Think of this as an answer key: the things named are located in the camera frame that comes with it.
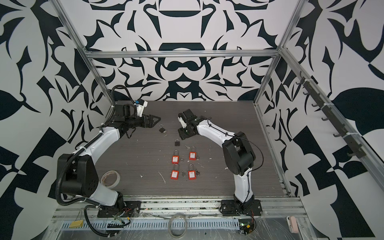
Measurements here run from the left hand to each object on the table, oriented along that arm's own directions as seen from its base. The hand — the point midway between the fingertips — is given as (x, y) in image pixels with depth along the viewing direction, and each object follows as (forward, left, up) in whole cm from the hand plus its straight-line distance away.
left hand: (155, 115), depth 85 cm
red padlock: (-18, -11, -19) cm, 28 cm away
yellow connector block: (-48, +34, -20) cm, 62 cm away
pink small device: (-51, -65, -18) cm, 84 cm away
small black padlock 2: (-7, -11, -20) cm, 24 cm away
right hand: (-4, -16, -12) cm, 20 cm away
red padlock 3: (-26, -11, -20) cm, 35 cm away
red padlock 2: (-16, -21, -20) cm, 33 cm away
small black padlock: (+5, 0, -21) cm, 22 cm away
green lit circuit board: (-51, -45, -22) cm, 71 cm away
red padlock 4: (-26, -20, -20) cm, 39 cm away
